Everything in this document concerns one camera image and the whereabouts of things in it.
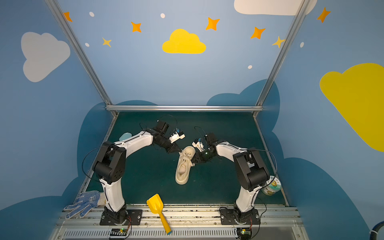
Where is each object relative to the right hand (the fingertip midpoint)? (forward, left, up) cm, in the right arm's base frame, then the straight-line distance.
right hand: (194, 160), depth 90 cm
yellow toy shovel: (-25, +19, -4) cm, 31 cm away
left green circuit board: (-37, +33, -5) cm, 50 cm away
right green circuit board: (-35, -28, -8) cm, 46 cm away
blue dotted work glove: (-27, +57, -3) cm, 63 cm away
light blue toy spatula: (+18, +51, -2) cm, 54 cm away
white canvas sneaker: (-4, +5, +3) cm, 7 cm away
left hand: (+6, +10, +3) cm, 12 cm away
